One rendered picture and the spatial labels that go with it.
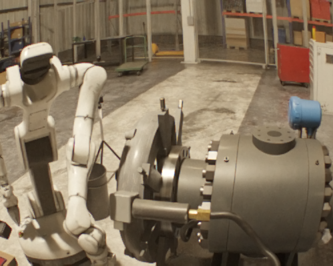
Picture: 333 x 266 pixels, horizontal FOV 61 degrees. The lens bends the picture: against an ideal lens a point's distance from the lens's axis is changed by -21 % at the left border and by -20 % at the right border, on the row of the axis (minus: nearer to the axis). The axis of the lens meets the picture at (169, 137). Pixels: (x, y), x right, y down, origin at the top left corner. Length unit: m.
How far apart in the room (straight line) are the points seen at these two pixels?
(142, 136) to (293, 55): 5.48
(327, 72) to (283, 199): 3.86
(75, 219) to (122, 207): 0.31
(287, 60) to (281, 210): 5.44
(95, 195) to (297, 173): 1.52
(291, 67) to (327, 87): 1.76
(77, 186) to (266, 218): 0.73
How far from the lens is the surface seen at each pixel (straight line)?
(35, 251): 1.85
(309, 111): 1.62
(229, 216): 1.16
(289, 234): 1.38
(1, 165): 1.67
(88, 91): 1.19
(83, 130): 1.16
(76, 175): 1.07
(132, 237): 1.37
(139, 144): 1.34
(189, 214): 1.17
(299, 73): 6.69
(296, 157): 1.39
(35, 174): 1.64
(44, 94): 1.25
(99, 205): 2.46
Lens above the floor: 1.44
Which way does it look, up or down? 22 degrees down
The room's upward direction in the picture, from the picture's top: 3 degrees counter-clockwise
